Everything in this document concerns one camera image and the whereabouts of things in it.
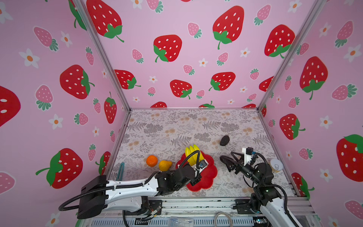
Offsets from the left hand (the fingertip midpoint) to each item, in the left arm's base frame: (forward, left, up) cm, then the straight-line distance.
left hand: (202, 166), depth 74 cm
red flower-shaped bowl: (0, -4, -14) cm, 14 cm away
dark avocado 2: (+24, -18, -12) cm, 32 cm away
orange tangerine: (+7, +30, -10) cm, 33 cm away
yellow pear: (+4, +22, -9) cm, 24 cm away
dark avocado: (+2, -12, +4) cm, 13 cm away
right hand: (+4, -13, +1) cm, 14 cm away
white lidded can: (+5, -46, -10) cm, 47 cm away
